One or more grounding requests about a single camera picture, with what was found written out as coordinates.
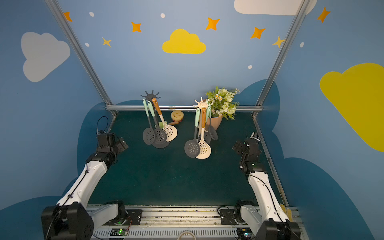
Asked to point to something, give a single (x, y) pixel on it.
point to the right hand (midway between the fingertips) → (248, 143)
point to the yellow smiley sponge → (177, 115)
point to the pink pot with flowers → (219, 103)
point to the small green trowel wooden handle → (160, 126)
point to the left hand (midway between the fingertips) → (119, 143)
